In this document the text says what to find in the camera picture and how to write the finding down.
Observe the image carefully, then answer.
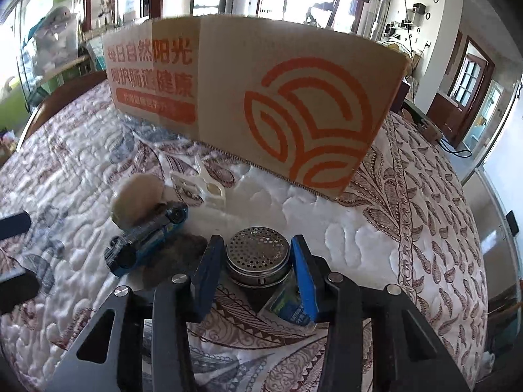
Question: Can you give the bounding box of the blue black toy car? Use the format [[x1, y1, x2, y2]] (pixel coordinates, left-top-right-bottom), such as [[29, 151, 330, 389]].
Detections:
[[104, 202, 189, 278]]

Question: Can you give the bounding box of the perforated round metal tin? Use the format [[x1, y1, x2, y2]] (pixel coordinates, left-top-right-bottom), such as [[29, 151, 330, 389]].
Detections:
[[226, 227, 292, 288]]

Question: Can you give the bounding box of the dark brown fuzzy ball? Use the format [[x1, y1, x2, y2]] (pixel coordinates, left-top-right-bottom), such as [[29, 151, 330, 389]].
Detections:
[[142, 234, 208, 290]]

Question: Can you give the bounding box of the blue packet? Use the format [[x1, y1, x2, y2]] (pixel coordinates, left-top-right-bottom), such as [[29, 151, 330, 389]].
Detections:
[[258, 271, 316, 334]]

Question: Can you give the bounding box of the white plastic clip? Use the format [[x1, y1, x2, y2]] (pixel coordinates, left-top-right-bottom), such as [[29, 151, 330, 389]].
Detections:
[[170, 155, 226, 210]]

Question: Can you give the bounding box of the floral quilted bedspread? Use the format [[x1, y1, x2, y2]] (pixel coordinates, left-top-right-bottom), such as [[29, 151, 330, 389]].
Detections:
[[1, 83, 488, 391]]

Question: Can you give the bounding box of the wooden bed footboard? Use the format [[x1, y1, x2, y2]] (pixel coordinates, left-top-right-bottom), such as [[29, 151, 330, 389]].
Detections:
[[16, 71, 107, 152]]

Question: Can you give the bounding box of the cardboard box orange print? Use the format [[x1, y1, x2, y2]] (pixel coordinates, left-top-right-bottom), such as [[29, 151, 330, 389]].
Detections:
[[103, 15, 407, 198]]

